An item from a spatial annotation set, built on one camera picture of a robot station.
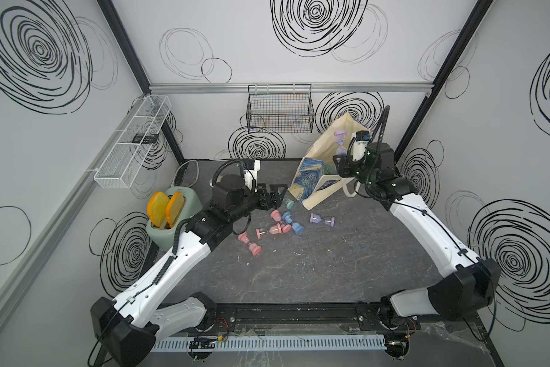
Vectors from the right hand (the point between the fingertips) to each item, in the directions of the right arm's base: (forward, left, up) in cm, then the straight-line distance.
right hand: (340, 156), depth 76 cm
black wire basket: (+54, +22, -16) cm, 61 cm away
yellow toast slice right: (-15, +56, -11) cm, 59 cm away
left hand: (-13, +21, 0) cm, 25 cm away
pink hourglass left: (-21, +29, -30) cm, 47 cm away
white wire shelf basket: (-8, +72, +2) cm, 72 cm away
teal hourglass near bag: (0, +17, -29) cm, 34 cm away
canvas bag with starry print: (+4, +6, -13) cm, 15 cm away
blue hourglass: (-12, +13, -29) cm, 34 cm away
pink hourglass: (-5, +22, -30) cm, 38 cm away
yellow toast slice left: (-15, +62, -11) cm, 65 cm away
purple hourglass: (-7, +6, -29) cm, 31 cm away
